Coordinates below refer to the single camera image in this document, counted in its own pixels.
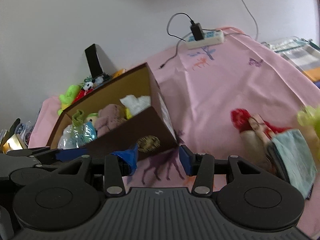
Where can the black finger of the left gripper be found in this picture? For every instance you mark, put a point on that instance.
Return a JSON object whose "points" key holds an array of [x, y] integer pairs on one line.
{"points": [[25, 158]]}

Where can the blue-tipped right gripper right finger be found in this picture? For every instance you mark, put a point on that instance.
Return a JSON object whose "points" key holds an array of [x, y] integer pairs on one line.
{"points": [[200, 166]]}

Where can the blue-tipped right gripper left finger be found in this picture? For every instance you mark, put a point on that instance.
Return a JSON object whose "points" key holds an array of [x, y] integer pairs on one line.
{"points": [[117, 165]]}

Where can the pink teddy bear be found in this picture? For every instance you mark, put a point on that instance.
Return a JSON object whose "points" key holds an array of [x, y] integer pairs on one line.
{"points": [[109, 118]]}

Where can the red haired doll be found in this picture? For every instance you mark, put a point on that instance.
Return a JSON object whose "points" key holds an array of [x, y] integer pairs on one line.
{"points": [[255, 134]]}

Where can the brown cardboard box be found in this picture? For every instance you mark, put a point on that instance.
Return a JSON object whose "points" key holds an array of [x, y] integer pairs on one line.
{"points": [[154, 120]]}

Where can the transparent plastic bag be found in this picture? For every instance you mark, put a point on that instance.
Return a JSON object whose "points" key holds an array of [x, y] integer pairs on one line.
{"points": [[76, 137]]}

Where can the white plush toy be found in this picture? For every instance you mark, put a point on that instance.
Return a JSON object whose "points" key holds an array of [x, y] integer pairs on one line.
{"points": [[136, 105]]}

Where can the pink printed tablecloth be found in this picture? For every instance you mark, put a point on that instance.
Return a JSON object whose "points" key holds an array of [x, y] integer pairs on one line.
{"points": [[200, 91]]}

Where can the red plush toy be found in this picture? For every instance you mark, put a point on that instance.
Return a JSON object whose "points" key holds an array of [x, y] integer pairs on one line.
{"points": [[81, 94]]}

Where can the small panda plush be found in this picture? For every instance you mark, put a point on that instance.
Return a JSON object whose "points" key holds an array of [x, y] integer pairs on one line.
{"points": [[91, 83]]}

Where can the yellow book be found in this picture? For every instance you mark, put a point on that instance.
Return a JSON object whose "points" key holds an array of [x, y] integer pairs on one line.
{"points": [[118, 73]]}

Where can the light blue towel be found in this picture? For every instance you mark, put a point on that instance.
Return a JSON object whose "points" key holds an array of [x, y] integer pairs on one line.
{"points": [[294, 160]]}

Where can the black smartphone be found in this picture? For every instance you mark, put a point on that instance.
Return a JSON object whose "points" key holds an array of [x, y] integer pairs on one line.
{"points": [[93, 61]]}

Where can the white power strip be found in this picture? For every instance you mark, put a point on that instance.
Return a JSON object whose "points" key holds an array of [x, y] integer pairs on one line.
{"points": [[210, 38]]}

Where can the black charger adapter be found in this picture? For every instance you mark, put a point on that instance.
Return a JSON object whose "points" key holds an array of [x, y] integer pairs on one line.
{"points": [[197, 31]]}

